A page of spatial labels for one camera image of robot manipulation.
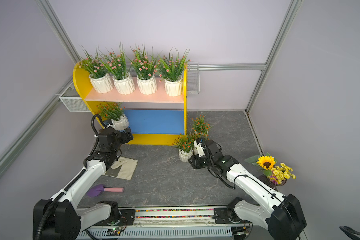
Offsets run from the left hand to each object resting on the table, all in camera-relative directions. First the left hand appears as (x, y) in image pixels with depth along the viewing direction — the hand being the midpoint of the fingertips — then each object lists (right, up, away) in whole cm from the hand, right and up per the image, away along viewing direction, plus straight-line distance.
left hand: (123, 131), depth 83 cm
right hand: (+39, -15, -3) cm, 41 cm away
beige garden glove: (-3, -23, +9) cm, 25 cm away
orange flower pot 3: (+44, +2, +7) cm, 45 cm away
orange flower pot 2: (+35, -8, 0) cm, 36 cm away
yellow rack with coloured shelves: (+15, +7, +12) cm, 20 cm away
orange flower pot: (-4, +11, -2) cm, 12 cm away
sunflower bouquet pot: (+74, -17, -21) cm, 79 cm away
